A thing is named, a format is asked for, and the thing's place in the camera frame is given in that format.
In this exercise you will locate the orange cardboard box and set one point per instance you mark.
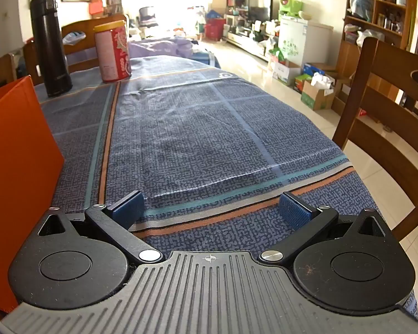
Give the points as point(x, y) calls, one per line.
point(17, 163)

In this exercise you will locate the green box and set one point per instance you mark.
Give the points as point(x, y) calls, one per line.
point(291, 7)

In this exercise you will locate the white television stand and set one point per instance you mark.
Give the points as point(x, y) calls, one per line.
point(247, 41)

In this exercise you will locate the wooden display shelf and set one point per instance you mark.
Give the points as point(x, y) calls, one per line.
point(373, 7)

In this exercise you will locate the wooden dining chair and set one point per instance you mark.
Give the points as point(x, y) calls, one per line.
point(29, 62)
point(0, 69)
point(383, 59)
point(80, 26)

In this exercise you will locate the black television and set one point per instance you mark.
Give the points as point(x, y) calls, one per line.
point(261, 7)

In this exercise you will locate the black thermos bottle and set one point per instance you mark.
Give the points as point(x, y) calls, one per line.
point(50, 48)

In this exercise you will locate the white chest freezer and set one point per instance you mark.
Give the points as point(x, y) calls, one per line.
point(313, 41)

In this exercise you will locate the white cardboard box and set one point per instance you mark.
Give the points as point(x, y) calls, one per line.
point(285, 73)

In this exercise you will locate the open cardboard box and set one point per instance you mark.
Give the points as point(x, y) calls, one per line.
point(315, 95)

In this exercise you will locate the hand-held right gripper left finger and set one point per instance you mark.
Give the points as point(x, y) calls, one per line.
point(127, 208)

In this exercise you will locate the blue green carton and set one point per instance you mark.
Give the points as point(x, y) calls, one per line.
point(313, 69)

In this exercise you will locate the red plastic basket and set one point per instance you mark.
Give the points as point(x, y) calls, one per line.
point(216, 29)

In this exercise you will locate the purple blanket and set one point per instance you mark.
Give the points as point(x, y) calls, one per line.
point(160, 47)

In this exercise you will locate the blue patterned tablecloth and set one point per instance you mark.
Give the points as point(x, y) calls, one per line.
point(195, 128)

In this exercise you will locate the pink red canister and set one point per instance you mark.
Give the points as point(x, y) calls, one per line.
point(113, 55)

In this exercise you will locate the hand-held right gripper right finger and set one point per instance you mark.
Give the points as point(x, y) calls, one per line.
point(295, 210)

